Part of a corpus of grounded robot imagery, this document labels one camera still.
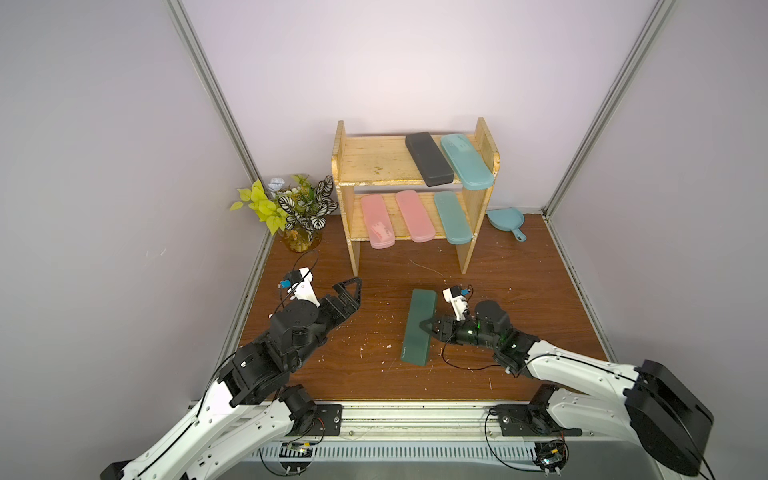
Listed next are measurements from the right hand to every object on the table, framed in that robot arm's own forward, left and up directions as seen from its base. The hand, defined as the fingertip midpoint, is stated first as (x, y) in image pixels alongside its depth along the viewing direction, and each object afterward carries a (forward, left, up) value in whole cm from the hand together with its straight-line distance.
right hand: (421, 323), depth 75 cm
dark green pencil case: (-3, +1, -3) cm, 5 cm away
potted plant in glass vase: (+31, +38, +11) cm, 51 cm away
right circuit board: (-25, -31, -16) cm, 43 cm away
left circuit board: (-27, +31, -16) cm, 44 cm away
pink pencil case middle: (+29, +1, +8) cm, 30 cm away
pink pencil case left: (+26, +12, +9) cm, 30 cm away
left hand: (+1, +15, +16) cm, 22 cm away
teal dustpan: (+52, -38, -15) cm, 66 cm away
